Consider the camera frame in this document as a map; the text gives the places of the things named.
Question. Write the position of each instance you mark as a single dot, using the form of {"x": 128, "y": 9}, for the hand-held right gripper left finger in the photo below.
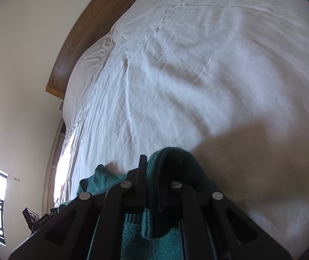
{"x": 135, "y": 189}

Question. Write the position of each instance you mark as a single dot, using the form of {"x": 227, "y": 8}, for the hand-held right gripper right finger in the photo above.
{"x": 168, "y": 197}

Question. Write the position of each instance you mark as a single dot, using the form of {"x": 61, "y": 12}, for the green knitted sweater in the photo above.
{"x": 176, "y": 165}

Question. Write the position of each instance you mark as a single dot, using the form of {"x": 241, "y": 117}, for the white pillow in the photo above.
{"x": 89, "y": 70}
{"x": 149, "y": 5}

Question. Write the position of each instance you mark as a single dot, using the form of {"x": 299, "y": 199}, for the bed with white duvet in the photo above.
{"x": 198, "y": 73}

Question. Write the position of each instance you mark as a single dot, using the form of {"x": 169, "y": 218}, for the wooden headboard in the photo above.
{"x": 89, "y": 24}

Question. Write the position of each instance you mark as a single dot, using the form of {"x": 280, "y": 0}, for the wall switch plate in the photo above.
{"x": 61, "y": 106}

